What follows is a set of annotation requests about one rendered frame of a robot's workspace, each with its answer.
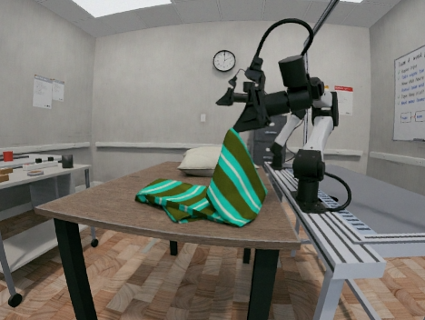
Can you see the cream pillow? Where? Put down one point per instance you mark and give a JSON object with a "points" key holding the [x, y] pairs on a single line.
{"points": [[200, 161]]}

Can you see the white slotted crossbar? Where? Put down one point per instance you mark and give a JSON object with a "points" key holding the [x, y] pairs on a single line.
{"points": [[342, 259]]}

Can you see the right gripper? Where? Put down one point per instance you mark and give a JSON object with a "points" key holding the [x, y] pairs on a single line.
{"points": [[224, 100]]}

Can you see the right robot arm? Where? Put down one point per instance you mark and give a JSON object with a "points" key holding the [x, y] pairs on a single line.
{"points": [[280, 140]]}

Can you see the green striped pillowcase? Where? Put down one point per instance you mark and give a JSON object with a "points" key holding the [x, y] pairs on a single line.
{"points": [[234, 196]]}

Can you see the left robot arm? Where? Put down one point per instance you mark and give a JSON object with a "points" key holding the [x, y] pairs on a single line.
{"points": [[309, 160]]}

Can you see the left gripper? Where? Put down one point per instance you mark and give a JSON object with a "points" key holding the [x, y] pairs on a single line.
{"points": [[257, 112]]}

